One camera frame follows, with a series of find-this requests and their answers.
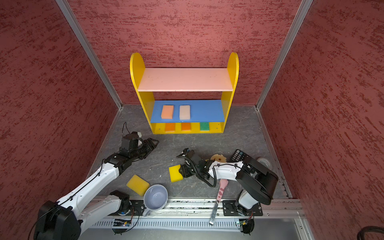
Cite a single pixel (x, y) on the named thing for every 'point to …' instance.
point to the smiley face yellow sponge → (220, 158)
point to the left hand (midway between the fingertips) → (157, 147)
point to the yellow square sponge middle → (174, 174)
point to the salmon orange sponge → (167, 112)
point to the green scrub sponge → (204, 126)
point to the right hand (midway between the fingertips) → (181, 174)
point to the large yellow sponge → (138, 185)
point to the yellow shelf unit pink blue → (185, 100)
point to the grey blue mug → (155, 198)
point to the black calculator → (239, 155)
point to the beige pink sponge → (184, 112)
